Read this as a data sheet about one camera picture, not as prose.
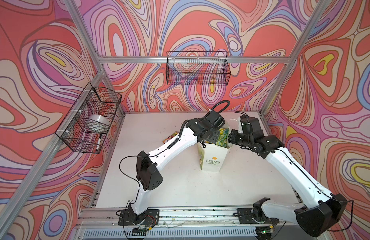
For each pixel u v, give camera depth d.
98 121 0.71
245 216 0.74
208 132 0.54
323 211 0.37
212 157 0.77
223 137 0.79
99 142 0.73
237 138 0.66
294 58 0.87
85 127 0.73
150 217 0.72
